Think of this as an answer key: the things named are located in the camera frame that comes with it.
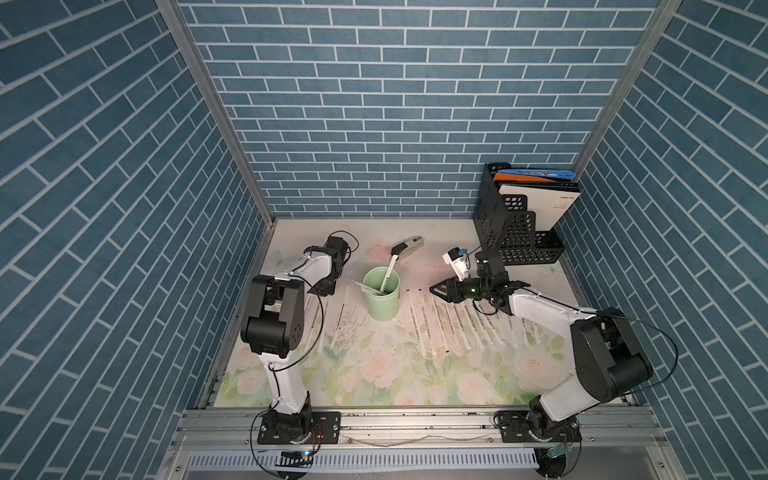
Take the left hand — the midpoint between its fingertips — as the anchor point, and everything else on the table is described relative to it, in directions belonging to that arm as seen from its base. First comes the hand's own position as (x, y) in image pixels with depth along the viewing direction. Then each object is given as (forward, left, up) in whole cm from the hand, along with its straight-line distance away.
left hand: (317, 289), depth 95 cm
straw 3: (-11, -39, -3) cm, 41 cm away
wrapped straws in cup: (-2, -22, +7) cm, 23 cm away
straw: (-11, -32, -3) cm, 34 cm away
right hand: (-4, -37, +8) cm, 38 cm away
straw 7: (-13, -65, -3) cm, 66 cm away
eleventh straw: (-8, -8, -5) cm, 12 cm away
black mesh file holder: (+12, -59, +17) cm, 63 cm away
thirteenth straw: (-10, -3, -5) cm, 11 cm away
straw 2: (-10, -36, -4) cm, 37 cm away
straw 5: (-11, -53, -3) cm, 54 cm away
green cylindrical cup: (-9, -21, +4) cm, 23 cm away
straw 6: (-11, -61, -3) cm, 63 cm away
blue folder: (+27, -77, +27) cm, 86 cm away
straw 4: (-11, -45, -3) cm, 46 cm away
